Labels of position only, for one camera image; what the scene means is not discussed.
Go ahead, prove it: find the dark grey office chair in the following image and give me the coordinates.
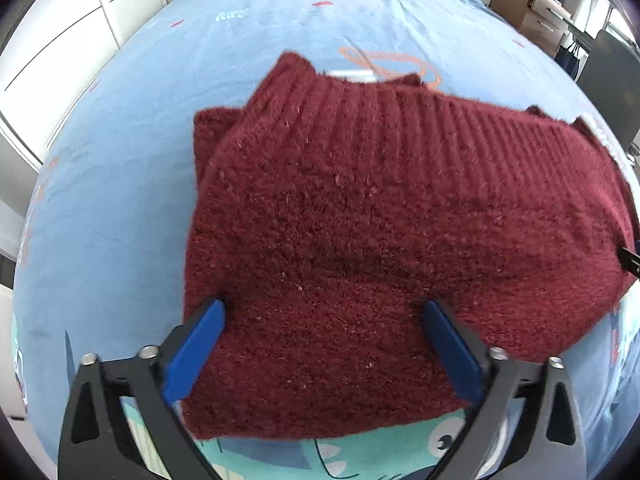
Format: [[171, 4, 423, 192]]
[[577, 30, 640, 152]]

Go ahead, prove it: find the blue cartoon dinosaur bedsheet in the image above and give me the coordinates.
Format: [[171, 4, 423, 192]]
[[12, 0, 620, 455]]

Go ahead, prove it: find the white wardrobe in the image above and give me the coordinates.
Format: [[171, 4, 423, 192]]
[[1, 0, 169, 164]]

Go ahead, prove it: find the wooden drawer cabinet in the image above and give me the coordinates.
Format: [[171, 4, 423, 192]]
[[489, 0, 570, 58]]

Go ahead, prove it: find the dark red knitted sweater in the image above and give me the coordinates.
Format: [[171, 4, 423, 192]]
[[182, 52, 639, 439]]

